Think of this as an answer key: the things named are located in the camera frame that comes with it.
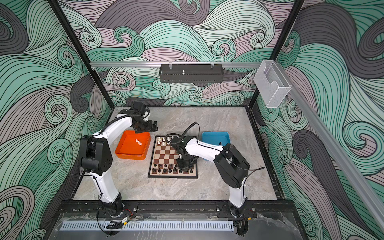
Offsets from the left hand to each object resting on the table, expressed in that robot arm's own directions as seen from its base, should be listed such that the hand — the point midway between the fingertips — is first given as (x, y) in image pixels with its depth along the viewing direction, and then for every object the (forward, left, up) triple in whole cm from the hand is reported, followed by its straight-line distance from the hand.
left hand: (151, 128), depth 93 cm
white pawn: (-5, +10, -10) cm, 15 cm away
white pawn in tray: (-4, +11, -9) cm, 15 cm away
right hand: (-23, -22, -8) cm, 33 cm away
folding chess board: (-19, -9, -10) cm, 23 cm away
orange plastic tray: (-7, +13, -11) cm, 19 cm away
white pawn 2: (-5, +9, -11) cm, 15 cm away
